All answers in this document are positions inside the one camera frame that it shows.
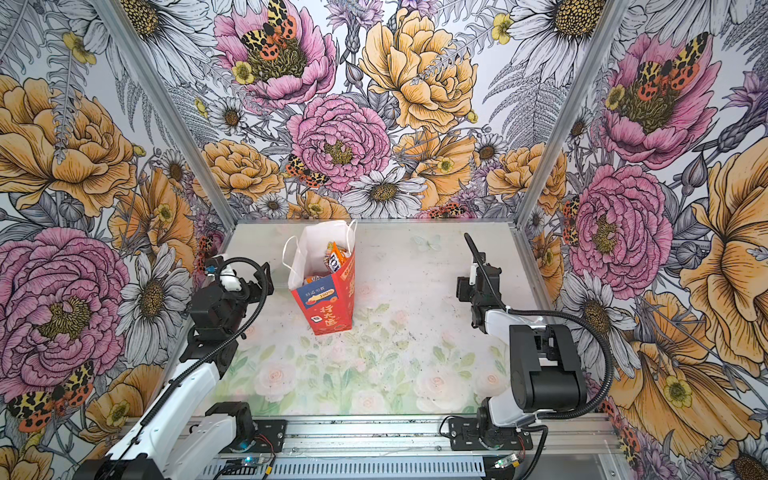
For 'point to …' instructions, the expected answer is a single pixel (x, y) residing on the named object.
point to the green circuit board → (249, 461)
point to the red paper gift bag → (326, 298)
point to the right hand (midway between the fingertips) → (470, 285)
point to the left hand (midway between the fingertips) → (254, 275)
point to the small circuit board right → (511, 459)
